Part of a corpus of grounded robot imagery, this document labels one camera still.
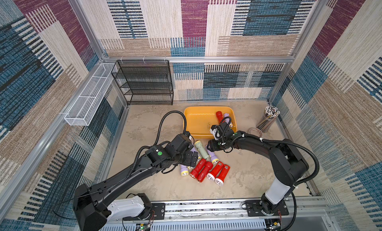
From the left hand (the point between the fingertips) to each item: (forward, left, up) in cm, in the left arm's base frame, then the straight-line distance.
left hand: (191, 156), depth 74 cm
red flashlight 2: (-3, -2, -14) cm, 14 cm away
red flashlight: (+37, -20, -13) cm, 44 cm away
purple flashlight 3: (-2, +4, -13) cm, 14 cm away
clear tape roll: (+24, -43, -16) cm, 52 cm away
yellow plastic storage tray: (+39, -6, -20) cm, 44 cm away
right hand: (+11, -13, -14) cm, 22 cm away
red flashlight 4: (-8, -14, -13) cm, 21 cm away
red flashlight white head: (-2, -13, -16) cm, 21 cm away
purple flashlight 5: (0, +1, -14) cm, 14 cm away
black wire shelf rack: (+57, +33, +2) cm, 66 cm away
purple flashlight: (+37, -25, -13) cm, 46 cm away
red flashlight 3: (-3, -7, -14) cm, 16 cm away
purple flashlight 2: (+4, -13, -13) cm, 19 cm away
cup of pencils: (+25, -47, +2) cm, 53 cm away
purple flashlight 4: (+10, -1, -13) cm, 17 cm away
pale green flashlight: (+10, -6, -13) cm, 18 cm away
